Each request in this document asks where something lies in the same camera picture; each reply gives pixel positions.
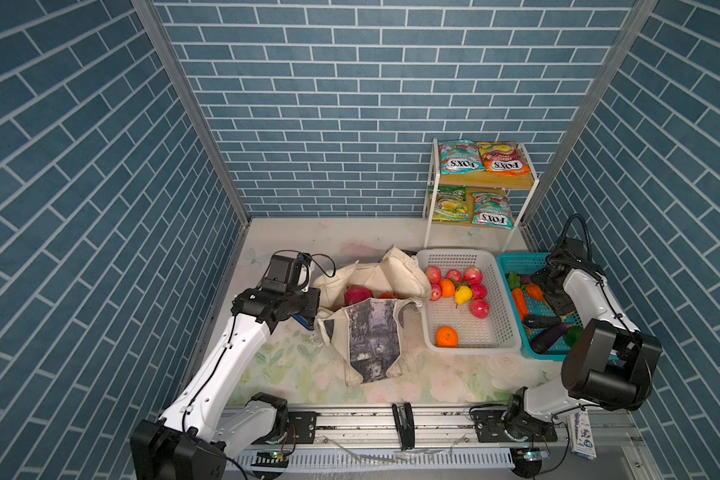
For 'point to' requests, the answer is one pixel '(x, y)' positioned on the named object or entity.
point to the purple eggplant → (543, 340)
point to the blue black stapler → (303, 322)
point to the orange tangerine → (447, 337)
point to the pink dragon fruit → (355, 293)
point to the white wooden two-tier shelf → (517, 189)
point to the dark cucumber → (537, 322)
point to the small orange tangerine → (447, 288)
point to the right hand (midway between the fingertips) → (546, 287)
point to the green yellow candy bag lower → (451, 204)
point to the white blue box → (580, 435)
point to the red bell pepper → (387, 295)
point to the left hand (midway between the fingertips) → (315, 296)
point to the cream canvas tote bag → (368, 339)
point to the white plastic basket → (497, 333)
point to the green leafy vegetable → (513, 280)
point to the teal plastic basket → (528, 300)
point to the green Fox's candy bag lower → (490, 209)
